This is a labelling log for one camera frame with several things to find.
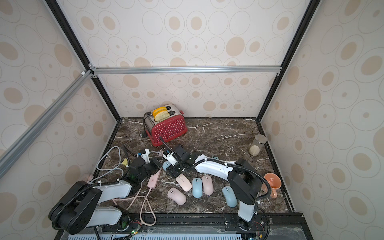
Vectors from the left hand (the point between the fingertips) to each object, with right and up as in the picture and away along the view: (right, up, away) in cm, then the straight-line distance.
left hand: (169, 157), depth 84 cm
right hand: (0, -9, -1) cm, 9 cm away
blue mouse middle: (+15, -17, -1) cm, 23 cm away
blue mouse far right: (+33, -21, -4) cm, 40 cm away
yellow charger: (-30, -4, +10) cm, 32 cm away
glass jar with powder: (+53, +9, +5) cm, 54 cm away
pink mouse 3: (+22, -16, -1) cm, 27 cm away
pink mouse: (+8, -15, +1) cm, 17 cm away
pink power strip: (-10, -14, +1) cm, 17 cm away
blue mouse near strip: (-2, -4, -2) cm, 5 cm away
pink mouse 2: (+5, -20, -4) cm, 21 cm away
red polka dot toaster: (-1, +17, +15) cm, 23 cm away
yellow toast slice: (-8, +26, +10) cm, 29 cm away
